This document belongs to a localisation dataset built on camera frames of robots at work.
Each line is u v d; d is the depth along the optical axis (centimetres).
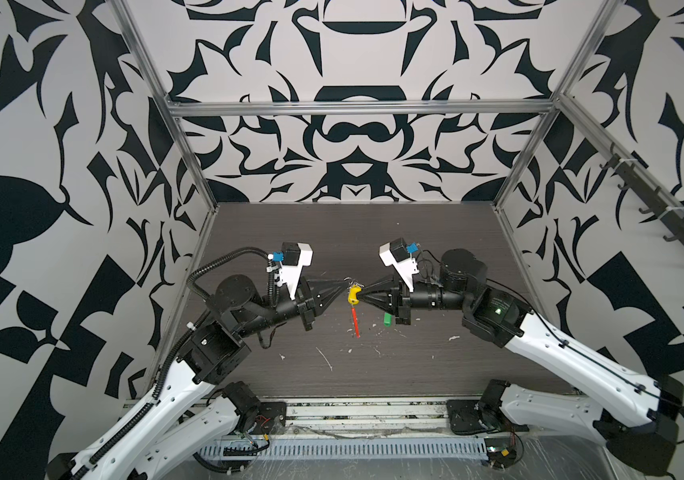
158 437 42
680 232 55
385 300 58
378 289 55
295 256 48
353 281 56
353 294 58
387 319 91
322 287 53
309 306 49
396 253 52
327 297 56
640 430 40
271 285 48
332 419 76
